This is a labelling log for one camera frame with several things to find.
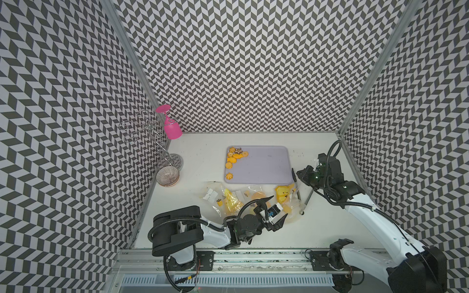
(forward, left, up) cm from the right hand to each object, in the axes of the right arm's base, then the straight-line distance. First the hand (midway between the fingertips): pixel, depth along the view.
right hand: (296, 175), depth 80 cm
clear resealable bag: (-7, 0, -15) cm, 17 cm away
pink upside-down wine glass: (+25, +60, +5) cm, 66 cm away
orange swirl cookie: (+27, +31, -14) cm, 43 cm away
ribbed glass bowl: (+7, +63, -12) cm, 65 cm away
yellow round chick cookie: (+16, +32, -15) cm, 39 cm away
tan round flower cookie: (+25, +23, -16) cm, 37 cm away
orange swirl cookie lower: (+8, +31, -14) cm, 36 cm away
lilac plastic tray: (+17, +12, -17) cm, 27 cm away
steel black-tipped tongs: (-7, -5, -17) cm, 19 cm away
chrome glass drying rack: (+33, +78, -1) cm, 84 cm away
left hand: (-12, +9, -4) cm, 16 cm away
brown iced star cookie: (+26, +27, -15) cm, 40 cm away
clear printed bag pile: (-5, +32, -12) cm, 35 cm away
